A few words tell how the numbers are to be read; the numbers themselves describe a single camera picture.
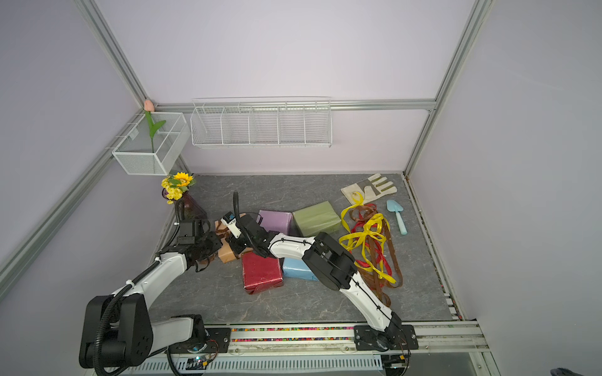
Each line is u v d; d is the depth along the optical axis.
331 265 0.56
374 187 1.15
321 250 0.60
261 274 0.81
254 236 0.74
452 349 0.73
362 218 1.03
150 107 0.89
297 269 0.81
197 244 0.70
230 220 0.81
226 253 0.87
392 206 1.06
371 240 0.96
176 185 0.84
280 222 0.93
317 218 0.97
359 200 1.10
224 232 0.93
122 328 0.41
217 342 0.73
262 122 0.99
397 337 0.65
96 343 0.37
